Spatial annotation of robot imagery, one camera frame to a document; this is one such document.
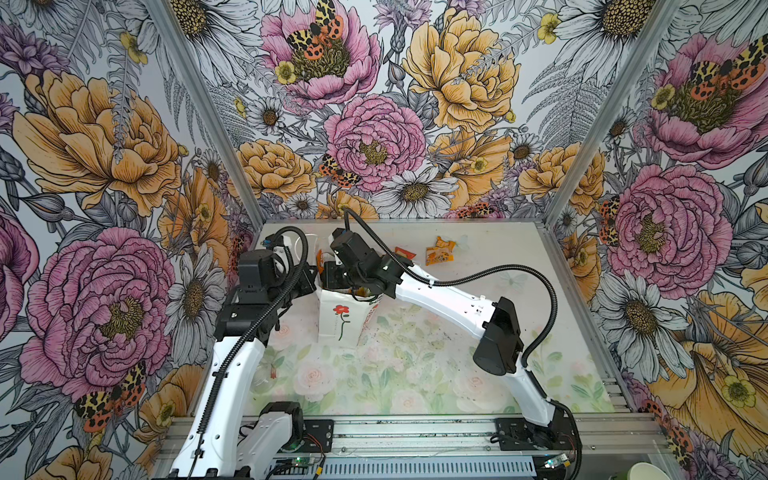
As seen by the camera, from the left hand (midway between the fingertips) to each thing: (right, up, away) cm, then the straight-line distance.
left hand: (318, 278), depth 74 cm
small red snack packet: (+22, +6, +37) cm, 43 cm away
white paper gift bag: (+5, -9, +2) cm, 11 cm away
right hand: (0, -2, +4) cm, 5 cm away
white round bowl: (+70, -38, -12) cm, 80 cm away
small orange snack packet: (+36, +6, +34) cm, 50 cm away
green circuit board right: (+56, -43, -3) cm, 71 cm away
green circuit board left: (-4, -43, -3) cm, 43 cm away
